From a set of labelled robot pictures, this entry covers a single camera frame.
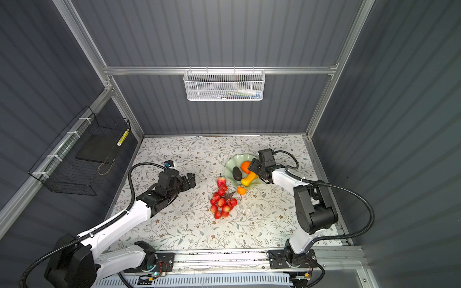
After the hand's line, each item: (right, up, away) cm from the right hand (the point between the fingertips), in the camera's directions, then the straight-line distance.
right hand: (256, 167), depth 95 cm
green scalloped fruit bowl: (-11, +3, +6) cm, 13 cm away
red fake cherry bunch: (-18, -16, -11) cm, 26 cm away
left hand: (-34, -4, -11) cm, 36 cm away
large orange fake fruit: (-6, +1, +2) cm, 6 cm away
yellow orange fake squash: (-3, -5, 0) cm, 6 cm away
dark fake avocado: (-10, -4, +3) cm, 11 cm away
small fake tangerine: (-8, -11, -4) cm, 15 cm away
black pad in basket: (-68, +10, -21) cm, 72 cm away
